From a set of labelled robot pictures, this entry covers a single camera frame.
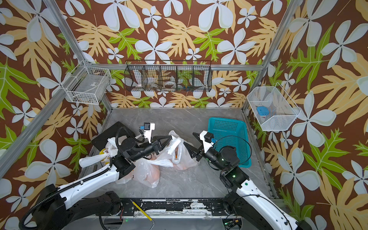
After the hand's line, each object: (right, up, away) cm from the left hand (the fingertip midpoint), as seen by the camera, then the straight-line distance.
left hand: (171, 136), depth 67 cm
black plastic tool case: (-48, -5, +25) cm, 54 cm away
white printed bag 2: (+5, -10, 0) cm, 11 cm away
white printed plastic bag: (-34, -8, +11) cm, 36 cm away
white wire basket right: (+60, +14, +17) cm, 64 cm away
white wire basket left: (-53, +30, +19) cm, 64 cm away
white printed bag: (-14, -19, +7) cm, 24 cm away
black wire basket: (-5, +39, +31) cm, 50 cm away
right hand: (+8, -1, -3) cm, 9 cm away
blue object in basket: (+53, +14, +17) cm, 57 cm away
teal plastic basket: (+43, -1, +38) cm, 57 cm away
